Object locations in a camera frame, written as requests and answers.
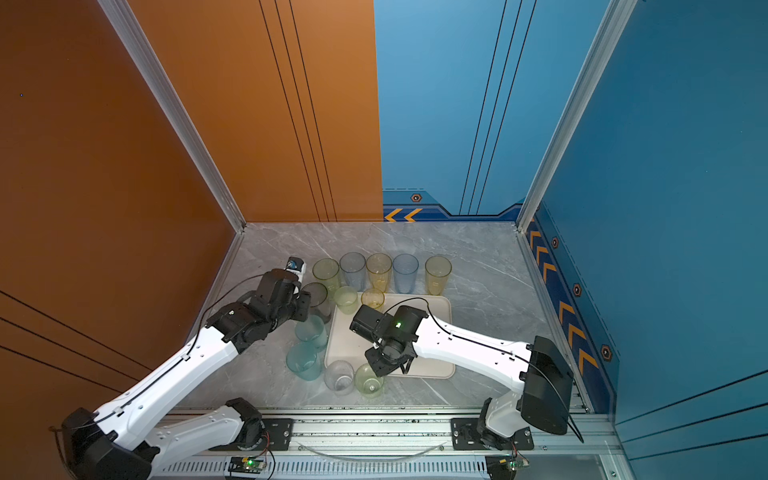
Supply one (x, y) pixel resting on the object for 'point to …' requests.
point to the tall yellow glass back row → (378, 266)
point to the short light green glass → (367, 383)
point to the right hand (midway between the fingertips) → (378, 367)
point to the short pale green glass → (347, 300)
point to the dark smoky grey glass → (319, 304)
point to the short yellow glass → (372, 298)
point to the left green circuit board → (248, 465)
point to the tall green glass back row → (327, 271)
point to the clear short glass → (339, 377)
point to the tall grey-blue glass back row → (353, 264)
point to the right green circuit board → (503, 467)
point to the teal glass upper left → (312, 330)
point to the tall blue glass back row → (405, 267)
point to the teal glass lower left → (305, 360)
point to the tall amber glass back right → (437, 271)
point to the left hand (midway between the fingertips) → (305, 292)
